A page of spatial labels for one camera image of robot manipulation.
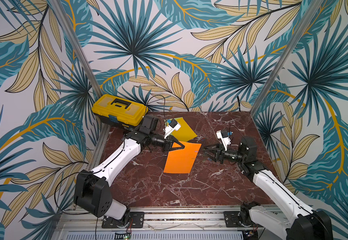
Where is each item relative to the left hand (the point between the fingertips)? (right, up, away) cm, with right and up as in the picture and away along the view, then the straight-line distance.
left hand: (182, 148), depth 69 cm
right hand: (+11, -1, +3) cm, 12 cm away
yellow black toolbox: (-41, +21, +29) cm, 54 cm away
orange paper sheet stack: (0, -7, +4) cm, 8 cm away
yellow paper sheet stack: (+4, +6, +40) cm, 40 cm away
